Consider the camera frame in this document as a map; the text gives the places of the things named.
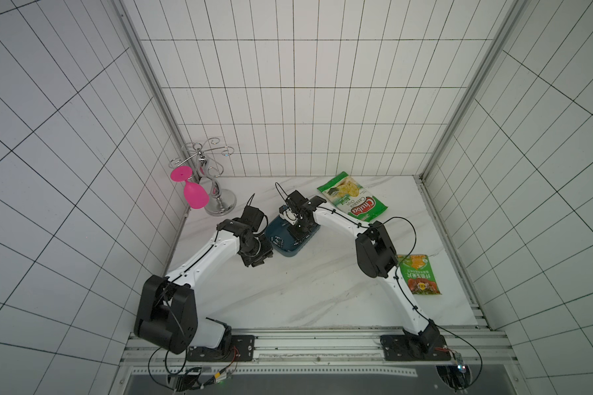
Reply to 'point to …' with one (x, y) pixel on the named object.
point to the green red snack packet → (419, 274)
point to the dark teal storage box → (282, 241)
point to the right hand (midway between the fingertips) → (287, 236)
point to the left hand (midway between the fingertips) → (267, 260)
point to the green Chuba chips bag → (350, 197)
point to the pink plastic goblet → (194, 195)
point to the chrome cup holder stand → (221, 202)
